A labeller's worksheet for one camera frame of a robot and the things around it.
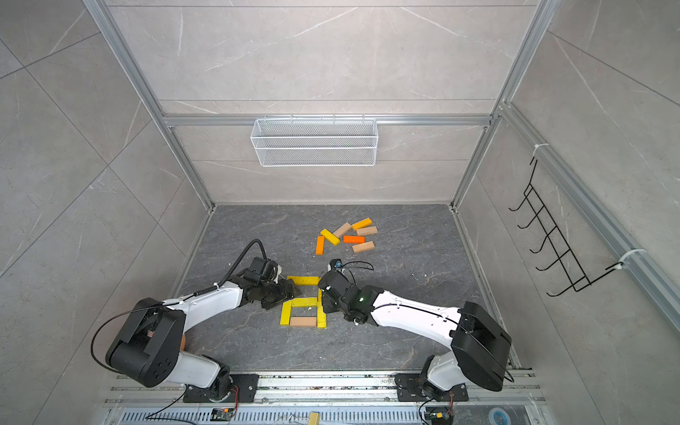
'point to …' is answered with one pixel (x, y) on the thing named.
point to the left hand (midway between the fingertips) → (298, 291)
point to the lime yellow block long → (301, 302)
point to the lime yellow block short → (320, 295)
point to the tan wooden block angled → (343, 229)
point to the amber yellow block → (361, 224)
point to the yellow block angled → (330, 236)
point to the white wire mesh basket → (315, 142)
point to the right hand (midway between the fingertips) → (330, 296)
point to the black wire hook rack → (573, 269)
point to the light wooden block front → (362, 247)
